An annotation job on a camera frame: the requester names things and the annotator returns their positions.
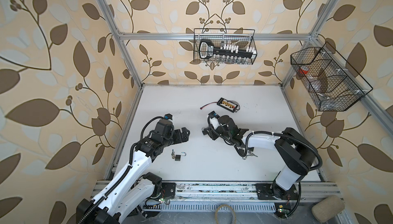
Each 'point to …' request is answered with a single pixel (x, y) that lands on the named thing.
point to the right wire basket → (333, 84)
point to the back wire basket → (225, 59)
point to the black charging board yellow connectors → (230, 105)
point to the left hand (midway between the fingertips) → (184, 132)
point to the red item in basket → (304, 70)
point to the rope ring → (227, 205)
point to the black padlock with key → (176, 157)
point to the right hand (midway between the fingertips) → (207, 128)
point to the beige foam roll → (327, 208)
